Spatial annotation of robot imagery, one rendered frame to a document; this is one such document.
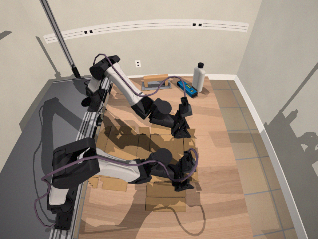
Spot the brown cardboard box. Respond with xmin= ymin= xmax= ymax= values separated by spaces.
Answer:
xmin=88 ymin=124 xmax=196 ymax=212

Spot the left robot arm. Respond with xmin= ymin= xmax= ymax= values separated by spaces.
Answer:
xmin=86 ymin=55 xmax=192 ymax=125

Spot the white plastic bottle with black cap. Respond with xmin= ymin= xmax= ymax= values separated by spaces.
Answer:
xmin=192 ymin=62 xmax=206 ymax=92

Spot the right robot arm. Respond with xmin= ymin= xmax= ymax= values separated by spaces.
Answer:
xmin=47 ymin=137 xmax=196 ymax=231

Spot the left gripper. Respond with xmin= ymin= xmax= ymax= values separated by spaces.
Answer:
xmin=162 ymin=110 xmax=191 ymax=139

